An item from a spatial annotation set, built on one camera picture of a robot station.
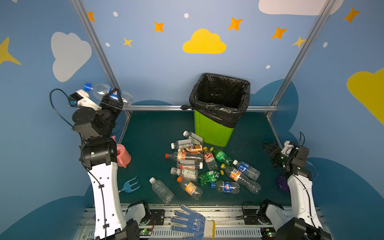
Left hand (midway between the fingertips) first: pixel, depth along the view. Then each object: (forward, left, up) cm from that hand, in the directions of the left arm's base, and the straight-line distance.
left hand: (120, 91), depth 55 cm
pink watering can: (-4, +13, -43) cm, 45 cm away
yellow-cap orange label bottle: (-19, -61, -48) cm, 80 cm away
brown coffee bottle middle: (+5, -30, -48) cm, 57 cm away
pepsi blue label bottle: (-19, -44, -48) cm, 68 cm away
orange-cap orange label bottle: (-21, -30, -52) cm, 63 cm away
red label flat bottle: (-8, -21, -49) cm, 54 cm away
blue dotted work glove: (-36, -30, -52) cm, 70 cm away
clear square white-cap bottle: (+17, -27, -50) cm, 59 cm away
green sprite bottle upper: (0, -46, -49) cm, 67 cm away
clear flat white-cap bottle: (+8, -21, -48) cm, 53 cm away
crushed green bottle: (-13, -38, -51) cm, 64 cm away
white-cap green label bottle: (-13, -28, -47) cm, 56 cm away
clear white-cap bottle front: (-21, -11, -47) cm, 53 cm away
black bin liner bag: (+36, -48, -33) cm, 69 cm away
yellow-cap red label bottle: (-1, -39, -52) cm, 65 cm away
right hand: (-2, -69, -34) cm, 77 cm away
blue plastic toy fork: (-18, +9, -52) cm, 56 cm away
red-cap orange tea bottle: (+1, -27, -51) cm, 58 cm away
